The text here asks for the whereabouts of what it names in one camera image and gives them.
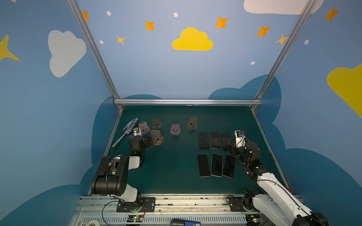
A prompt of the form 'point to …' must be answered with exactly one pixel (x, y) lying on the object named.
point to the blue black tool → (182, 222)
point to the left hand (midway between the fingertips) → (144, 135)
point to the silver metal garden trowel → (126, 130)
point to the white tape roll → (93, 221)
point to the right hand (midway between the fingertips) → (235, 138)
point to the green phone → (203, 165)
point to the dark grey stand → (156, 124)
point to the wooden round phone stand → (157, 138)
